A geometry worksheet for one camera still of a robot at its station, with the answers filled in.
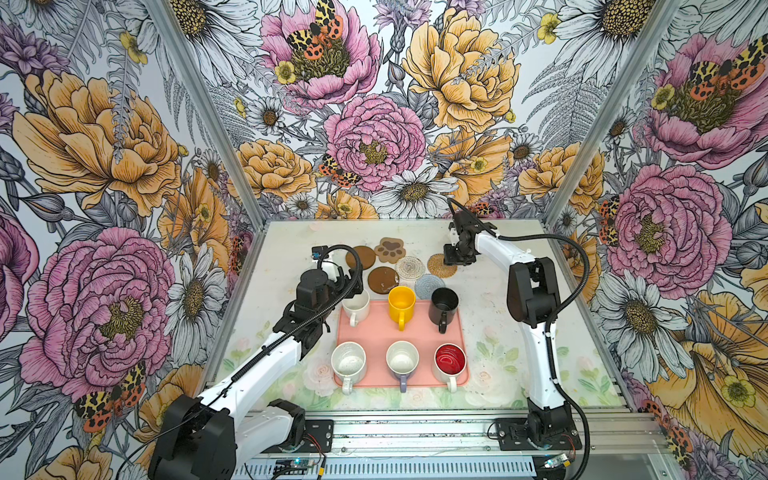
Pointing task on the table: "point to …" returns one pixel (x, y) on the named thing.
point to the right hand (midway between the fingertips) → (451, 267)
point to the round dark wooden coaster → (367, 258)
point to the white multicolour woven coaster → (410, 268)
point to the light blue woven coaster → (426, 284)
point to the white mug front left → (348, 360)
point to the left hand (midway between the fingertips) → (348, 274)
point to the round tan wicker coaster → (436, 266)
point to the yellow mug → (401, 305)
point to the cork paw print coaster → (390, 250)
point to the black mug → (442, 305)
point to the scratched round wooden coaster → (381, 279)
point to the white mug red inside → (449, 363)
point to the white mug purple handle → (402, 358)
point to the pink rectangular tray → (377, 332)
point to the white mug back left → (357, 308)
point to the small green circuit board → (296, 463)
